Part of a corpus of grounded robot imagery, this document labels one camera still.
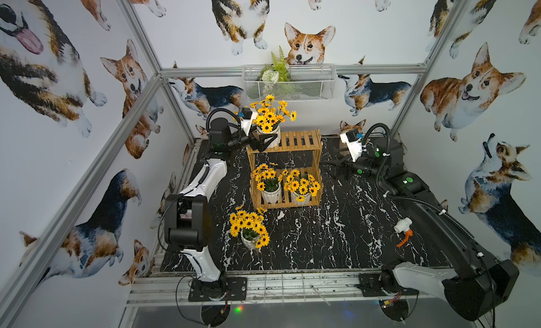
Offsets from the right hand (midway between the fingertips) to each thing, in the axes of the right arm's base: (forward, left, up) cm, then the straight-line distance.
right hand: (326, 155), depth 69 cm
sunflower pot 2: (+3, +21, -20) cm, 29 cm away
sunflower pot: (-18, +25, -19) cm, 36 cm away
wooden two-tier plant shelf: (+9, +8, -7) cm, 14 cm away
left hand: (+15, +18, 0) cm, 23 cm away
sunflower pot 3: (-2, +8, -19) cm, 21 cm away
